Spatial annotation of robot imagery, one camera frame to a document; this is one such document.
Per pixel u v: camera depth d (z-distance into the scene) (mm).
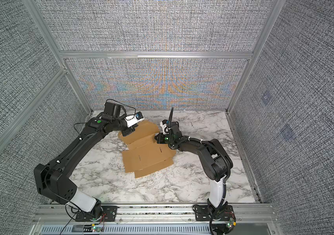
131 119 675
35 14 716
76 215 729
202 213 731
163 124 871
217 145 538
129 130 702
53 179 406
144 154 920
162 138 837
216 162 512
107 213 731
